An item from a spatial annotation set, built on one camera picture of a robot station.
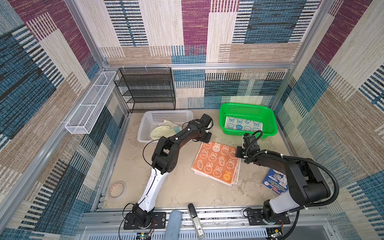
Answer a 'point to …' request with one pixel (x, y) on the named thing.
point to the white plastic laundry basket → (151, 119)
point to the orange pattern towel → (218, 162)
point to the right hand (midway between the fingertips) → (239, 152)
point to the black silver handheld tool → (196, 221)
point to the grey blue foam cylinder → (173, 228)
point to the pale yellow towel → (168, 129)
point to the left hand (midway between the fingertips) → (207, 137)
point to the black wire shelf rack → (147, 88)
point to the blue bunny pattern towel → (240, 123)
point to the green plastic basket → (230, 110)
